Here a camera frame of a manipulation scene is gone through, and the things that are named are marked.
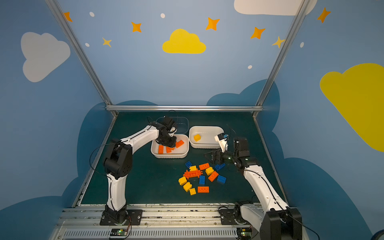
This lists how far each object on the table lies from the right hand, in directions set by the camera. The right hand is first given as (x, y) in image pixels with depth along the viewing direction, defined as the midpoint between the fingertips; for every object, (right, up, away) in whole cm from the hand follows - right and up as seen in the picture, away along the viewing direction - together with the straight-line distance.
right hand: (210, 152), depth 79 cm
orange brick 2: (-26, -2, +19) cm, 32 cm away
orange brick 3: (-19, +2, +23) cm, 30 cm away
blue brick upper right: (+7, -12, +13) cm, 19 cm away
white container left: (-18, -2, +21) cm, 28 cm away
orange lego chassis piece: (-10, -15, +9) cm, 20 cm away
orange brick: (-31, -2, +20) cm, 37 cm away
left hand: (-23, +3, +17) cm, 29 cm away
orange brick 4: (-3, -11, +13) cm, 18 cm away
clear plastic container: (-18, +16, +32) cm, 40 cm away
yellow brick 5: (-13, -20, +3) cm, 24 cm away
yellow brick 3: (-9, -12, +12) cm, 19 cm away
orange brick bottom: (-4, -22, +4) cm, 23 cm away
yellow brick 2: (-16, -17, +6) cm, 24 cm away
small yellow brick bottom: (-10, -23, +3) cm, 25 cm away
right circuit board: (+16, -38, -7) cm, 42 cm away
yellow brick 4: (+1, -13, +10) cm, 16 cm away
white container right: (+2, +8, +29) cm, 31 cm away
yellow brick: (-7, +6, +26) cm, 27 cm away
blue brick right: (+7, -17, +7) cm, 20 cm away
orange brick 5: (+2, -17, +9) cm, 19 cm away
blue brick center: (-4, -17, +7) cm, 19 cm away
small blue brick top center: (-12, -10, +13) cm, 20 cm away
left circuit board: (-46, -38, -8) cm, 60 cm away
